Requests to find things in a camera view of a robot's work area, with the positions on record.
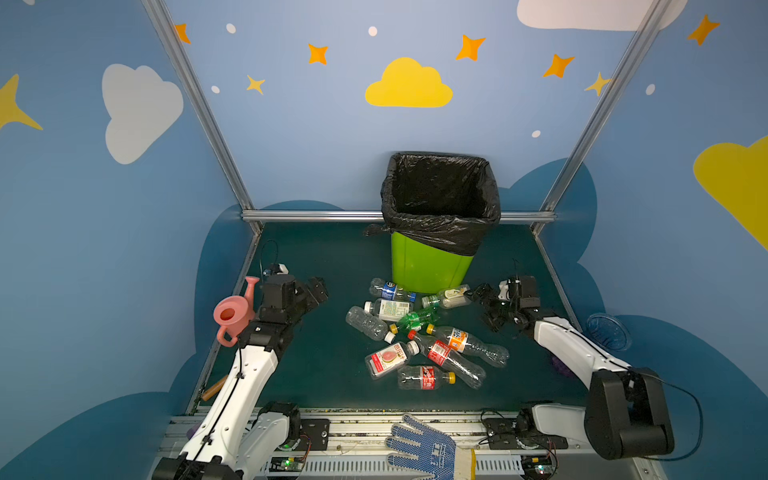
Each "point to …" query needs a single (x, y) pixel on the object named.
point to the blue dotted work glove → (438, 454)
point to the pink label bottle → (391, 357)
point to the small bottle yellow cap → (421, 377)
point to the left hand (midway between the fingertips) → (316, 286)
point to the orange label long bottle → (464, 343)
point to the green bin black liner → (436, 207)
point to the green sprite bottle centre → (414, 320)
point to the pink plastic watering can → (235, 314)
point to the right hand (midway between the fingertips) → (473, 298)
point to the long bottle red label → (442, 355)
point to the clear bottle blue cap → (390, 290)
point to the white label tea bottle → (389, 310)
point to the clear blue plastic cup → (609, 331)
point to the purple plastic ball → (560, 366)
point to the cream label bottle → (449, 298)
